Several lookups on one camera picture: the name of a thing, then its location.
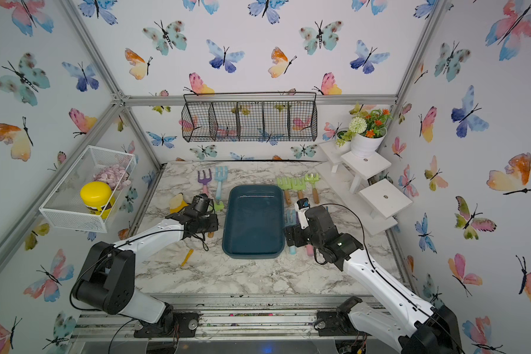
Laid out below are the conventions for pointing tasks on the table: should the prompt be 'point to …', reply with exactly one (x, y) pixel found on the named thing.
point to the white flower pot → (364, 147)
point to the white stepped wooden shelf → (374, 201)
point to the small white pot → (347, 146)
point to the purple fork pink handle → (310, 250)
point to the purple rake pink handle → (205, 181)
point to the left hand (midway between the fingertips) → (217, 220)
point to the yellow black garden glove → (177, 203)
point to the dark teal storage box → (254, 222)
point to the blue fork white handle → (221, 173)
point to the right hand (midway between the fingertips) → (296, 224)
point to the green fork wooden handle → (299, 184)
